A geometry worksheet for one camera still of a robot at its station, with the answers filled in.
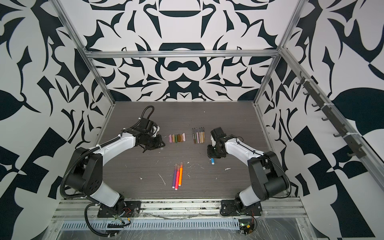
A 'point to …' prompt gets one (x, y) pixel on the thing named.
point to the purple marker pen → (174, 176)
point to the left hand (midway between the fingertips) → (165, 142)
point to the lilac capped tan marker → (203, 134)
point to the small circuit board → (246, 226)
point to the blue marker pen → (212, 161)
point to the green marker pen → (195, 137)
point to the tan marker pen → (201, 135)
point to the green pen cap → (176, 138)
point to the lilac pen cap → (170, 138)
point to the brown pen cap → (179, 138)
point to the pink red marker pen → (176, 184)
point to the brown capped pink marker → (197, 137)
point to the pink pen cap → (183, 136)
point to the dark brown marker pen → (193, 138)
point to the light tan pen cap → (173, 138)
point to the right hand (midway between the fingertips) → (211, 153)
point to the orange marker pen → (180, 176)
